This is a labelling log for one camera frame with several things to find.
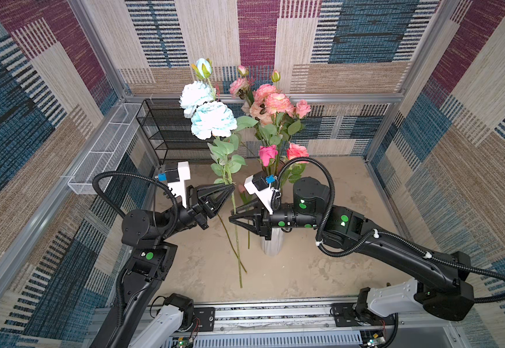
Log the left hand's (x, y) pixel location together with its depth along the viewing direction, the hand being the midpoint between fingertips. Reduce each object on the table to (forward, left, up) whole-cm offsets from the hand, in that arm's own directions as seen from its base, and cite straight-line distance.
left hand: (232, 191), depth 48 cm
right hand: (-1, 0, -9) cm, 9 cm away
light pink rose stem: (+10, +5, -48) cm, 49 cm away
